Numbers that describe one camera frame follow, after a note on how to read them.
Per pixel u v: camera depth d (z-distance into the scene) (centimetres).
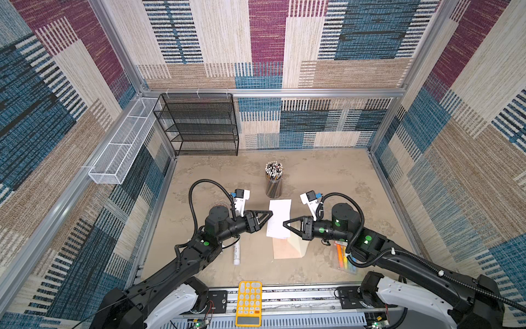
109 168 91
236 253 83
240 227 66
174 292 60
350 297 73
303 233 60
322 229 60
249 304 72
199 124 111
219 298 75
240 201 69
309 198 64
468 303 41
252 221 65
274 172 87
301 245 87
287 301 75
